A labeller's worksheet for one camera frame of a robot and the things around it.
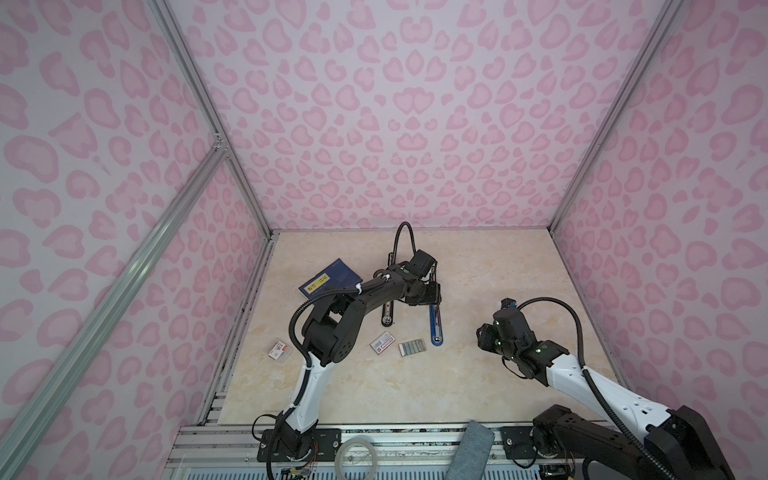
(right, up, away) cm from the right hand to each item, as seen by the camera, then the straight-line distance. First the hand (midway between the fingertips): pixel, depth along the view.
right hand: (482, 332), depth 85 cm
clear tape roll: (-37, -23, -14) cm, 46 cm away
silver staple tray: (-20, -6, +5) cm, 21 cm away
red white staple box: (-28, -4, +5) cm, 29 cm away
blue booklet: (-46, +15, +20) cm, 52 cm away
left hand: (-11, +9, +10) cm, 17 cm away
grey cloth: (-7, -24, -16) cm, 30 cm away
